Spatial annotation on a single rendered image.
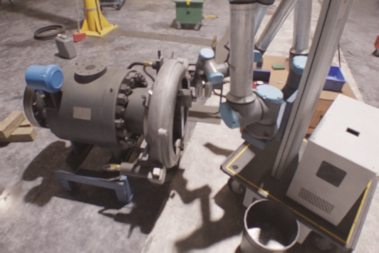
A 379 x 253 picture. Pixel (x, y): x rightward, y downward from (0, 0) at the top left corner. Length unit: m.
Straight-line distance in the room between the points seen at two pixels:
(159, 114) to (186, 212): 0.86
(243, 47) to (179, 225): 1.31
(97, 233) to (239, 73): 1.45
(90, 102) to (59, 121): 0.27
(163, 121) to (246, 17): 0.70
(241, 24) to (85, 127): 1.15
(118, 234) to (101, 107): 0.89
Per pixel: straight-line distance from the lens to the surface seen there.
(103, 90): 1.67
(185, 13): 4.91
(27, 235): 2.20
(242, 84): 1.22
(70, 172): 2.04
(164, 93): 1.44
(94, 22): 5.20
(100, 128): 1.69
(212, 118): 2.69
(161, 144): 1.48
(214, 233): 1.91
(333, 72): 2.87
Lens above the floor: 1.72
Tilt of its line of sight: 38 degrees down
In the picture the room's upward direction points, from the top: straight up
